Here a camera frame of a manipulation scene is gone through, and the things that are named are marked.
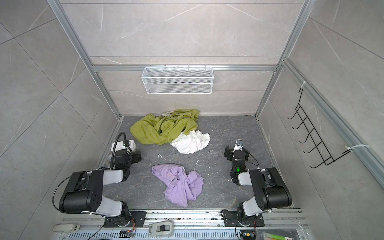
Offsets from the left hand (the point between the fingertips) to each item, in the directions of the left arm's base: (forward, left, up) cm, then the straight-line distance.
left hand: (132, 147), depth 94 cm
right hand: (-2, -67, +2) cm, 67 cm away
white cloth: (+4, -40, 0) cm, 40 cm away
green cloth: (+13, -17, +1) cm, 21 cm away
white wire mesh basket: (+38, -27, +24) cm, 53 cm away
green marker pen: (-48, -73, -4) cm, 88 cm away
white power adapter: (-41, +22, -3) cm, 47 cm away
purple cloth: (-27, -33, 0) cm, 42 cm away
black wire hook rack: (-21, -93, +26) cm, 99 cm away
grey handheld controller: (-44, -25, -2) cm, 50 cm away
